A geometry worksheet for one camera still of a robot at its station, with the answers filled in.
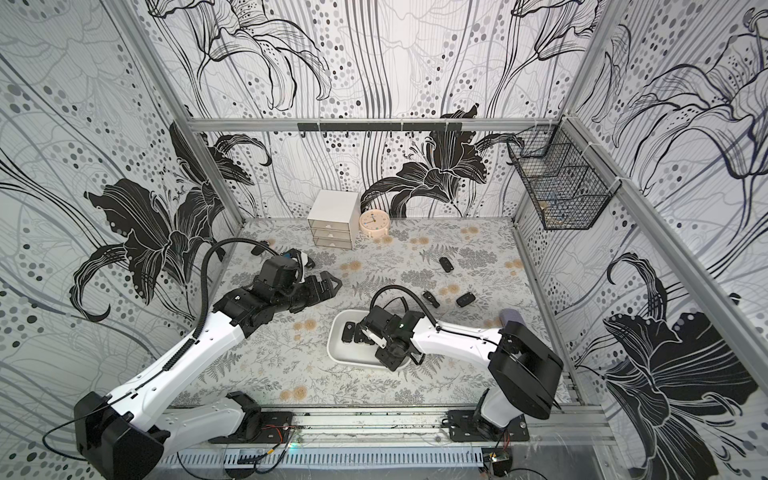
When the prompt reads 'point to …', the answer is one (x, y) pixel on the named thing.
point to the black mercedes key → (431, 299)
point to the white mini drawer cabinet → (334, 218)
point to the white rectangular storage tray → (349, 354)
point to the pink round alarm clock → (374, 223)
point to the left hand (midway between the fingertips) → (334, 295)
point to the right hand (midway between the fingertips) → (392, 351)
